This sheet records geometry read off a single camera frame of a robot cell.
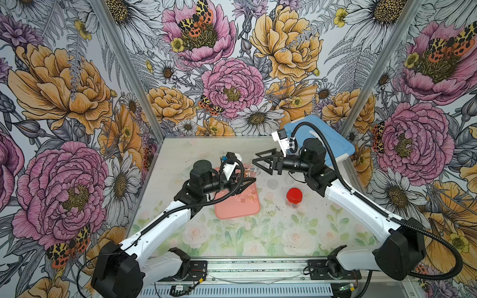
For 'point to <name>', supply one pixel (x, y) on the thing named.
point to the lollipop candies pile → (251, 197)
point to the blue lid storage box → (340, 144)
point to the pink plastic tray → (245, 203)
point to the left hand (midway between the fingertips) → (250, 178)
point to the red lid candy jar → (294, 197)
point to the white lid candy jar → (249, 171)
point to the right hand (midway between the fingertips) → (255, 162)
